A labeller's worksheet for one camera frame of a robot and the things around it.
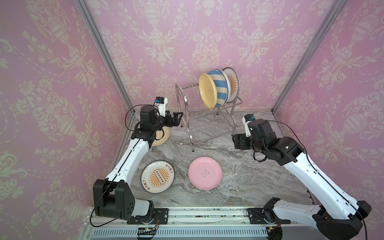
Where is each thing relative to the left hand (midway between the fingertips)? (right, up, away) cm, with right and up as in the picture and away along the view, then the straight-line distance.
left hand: (176, 113), depth 78 cm
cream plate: (-7, -11, -7) cm, 15 cm away
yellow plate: (+17, +13, +7) cm, 23 cm away
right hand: (+31, -12, -7) cm, 34 cm away
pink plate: (+16, -35, +11) cm, 40 cm away
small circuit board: (-14, -59, -5) cm, 60 cm away
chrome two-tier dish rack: (+16, -6, +28) cm, 33 cm away
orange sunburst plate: (-12, -37, +9) cm, 40 cm away
